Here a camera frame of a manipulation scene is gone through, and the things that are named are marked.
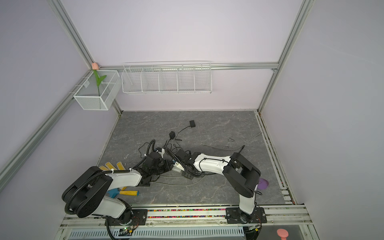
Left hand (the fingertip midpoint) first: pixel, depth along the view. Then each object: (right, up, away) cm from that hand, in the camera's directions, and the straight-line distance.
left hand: (175, 165), depth 89 cm
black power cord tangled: (-5, +10, +12) cm, 17 cm away
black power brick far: (+10, +26, +23) cm, 35 cm away
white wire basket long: (-5, +57, +10) cm, 58 cm away
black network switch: (-10, -1, -23) cm, 25 cm away
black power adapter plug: (-4, +18, +13) cm, 22 cm away
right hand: (+8, -3, 0) cm, 9 cm away
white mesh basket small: (-46, +45, 0) cm, 64 cm away
